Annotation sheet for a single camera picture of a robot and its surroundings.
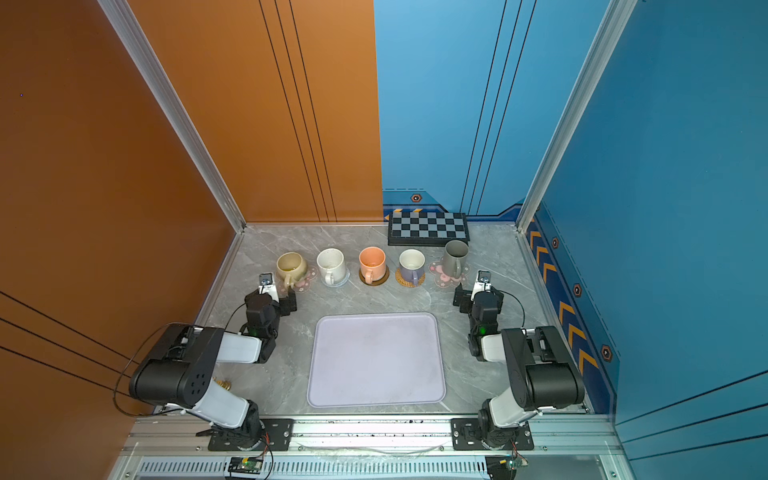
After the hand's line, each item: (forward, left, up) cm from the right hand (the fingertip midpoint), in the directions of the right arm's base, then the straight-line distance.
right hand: (474, 285), depth 93 cm
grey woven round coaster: (+6, +43, -6) cm, 44 cm away
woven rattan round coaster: (+6, +22, -6) cm, 24 cm away
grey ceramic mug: (+10, +5, +4) cm, 11 cm away
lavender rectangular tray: (-21, +31, -7) cm, 38 cm away
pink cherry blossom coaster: (+5, +57, -6) cm, 57 cm away
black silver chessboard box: (+29, +13, -4) cm, 32 cm away
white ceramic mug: (+12, +48, -3) cm, 49 cm away
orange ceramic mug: (+11, +33, -2) cm, 35 cm away
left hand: (0, +63, +1) cm, 63 cm away
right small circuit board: (-46, 0, -10) cm, 47 cm away
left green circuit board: (-45, +62, -9) cm, 77 cm away
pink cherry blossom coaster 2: (+11, +10, -6) cm, 17 cm away
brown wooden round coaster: (+6, +30, -6) cm, 31 cm away
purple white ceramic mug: (+11, +19, -2) cm, 23 cm away
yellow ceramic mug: (+10, +61, -2) cm, 62 cm away
